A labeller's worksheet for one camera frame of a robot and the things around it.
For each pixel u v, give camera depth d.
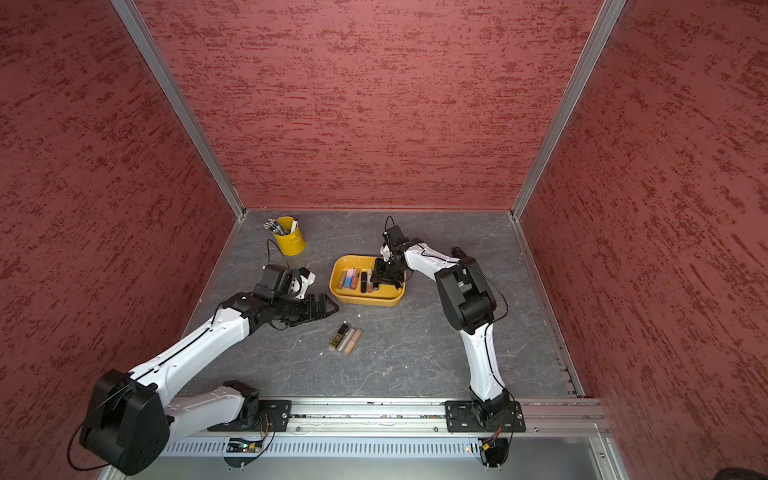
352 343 0.85
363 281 0.97
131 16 0.71
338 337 0.85
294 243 1.01
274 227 0.94
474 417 0.65
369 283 0.97
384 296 0.92
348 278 0.98
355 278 0.99
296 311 0.70
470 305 0.56
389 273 0.88
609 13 0.71
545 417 0.76
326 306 0.74
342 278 0.99
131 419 0.39
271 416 0.75
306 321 0.72
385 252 0.95
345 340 0.85
